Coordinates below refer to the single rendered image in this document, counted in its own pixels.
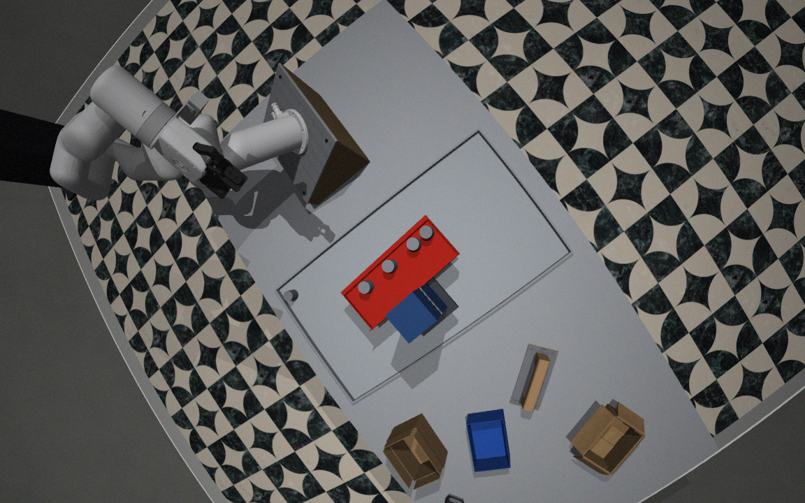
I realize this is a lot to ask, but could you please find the blue open bin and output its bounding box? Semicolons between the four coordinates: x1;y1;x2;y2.
466;409;511;472

